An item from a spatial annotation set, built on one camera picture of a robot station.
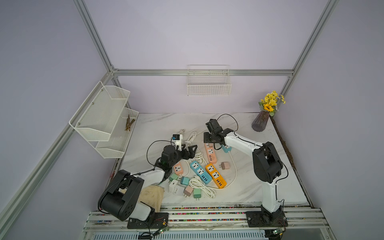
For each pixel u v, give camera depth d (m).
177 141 0.78
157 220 0.73
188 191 0.82
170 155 0.68
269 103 0.91
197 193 0.81
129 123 0.96
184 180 0.85
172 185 0.80
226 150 0.98
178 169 0.89
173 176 0.87
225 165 0.91
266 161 0.53
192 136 1.03
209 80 1.00
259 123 1.07
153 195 0.82
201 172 0.88
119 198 0.43
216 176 0.86
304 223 0.74
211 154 0.95
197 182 0.84
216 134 0.72
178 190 0.79
